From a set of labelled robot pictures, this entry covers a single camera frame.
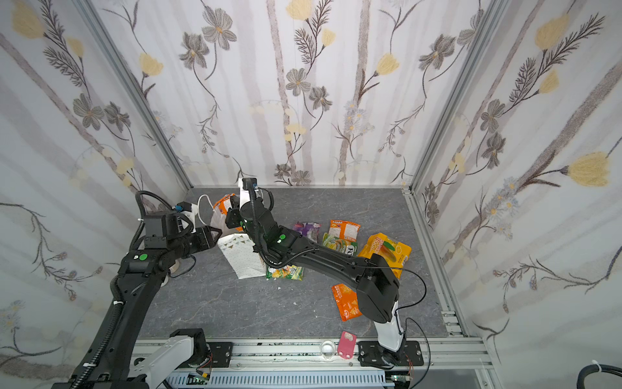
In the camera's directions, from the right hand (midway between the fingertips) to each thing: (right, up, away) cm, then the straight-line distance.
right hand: (222, 189), depth 66 cm
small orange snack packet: (+38, -14, +35) cm, 54 cm away
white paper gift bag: (0, -18, +11) cm, 21 cm away
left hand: (-6, -10, +8) cm, 15 cm away
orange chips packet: (+37, -38, +18) cm, 56 cm away
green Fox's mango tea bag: (+16, -29, +25) cm, 42 cm away
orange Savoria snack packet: (-2, -4, +7) cm, 8 cm away
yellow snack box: (+56, -22, +25) cm, 66 cm away
